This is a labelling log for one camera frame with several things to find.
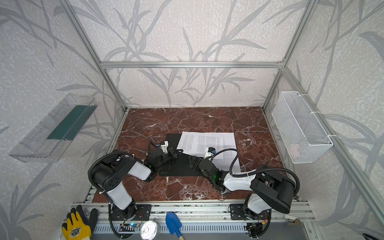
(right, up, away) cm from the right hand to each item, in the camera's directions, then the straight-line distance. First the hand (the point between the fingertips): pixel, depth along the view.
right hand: (193, 155), depth 85 cm
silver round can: (-18, -29, -20) cm, 39 cm away
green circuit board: (-31, -32, -13) cm, 47 cm away
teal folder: (-7, -5, -2) cm, 9 cm away
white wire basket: (+47, +12, -24) cm, 54 cm away
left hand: (-4, +4, +3) cm, 7 cm away
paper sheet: (+18, +6, +14) cm, 24 cm away
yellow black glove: (-53, -29, -17) cm, 62 cm away
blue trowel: (-8, -29, -14) cm, 34 cm away
